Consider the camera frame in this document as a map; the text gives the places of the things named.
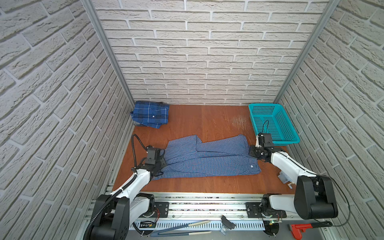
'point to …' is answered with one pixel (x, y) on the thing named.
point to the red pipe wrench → (298, 229)
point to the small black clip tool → (228, 223)
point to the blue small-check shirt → (190, 156)
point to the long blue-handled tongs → (157, 234)
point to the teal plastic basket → (272, 118)
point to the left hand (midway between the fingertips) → (162, 158)
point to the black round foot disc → (271, 228)
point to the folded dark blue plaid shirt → (152, 114)
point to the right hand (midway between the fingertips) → (252, 149)
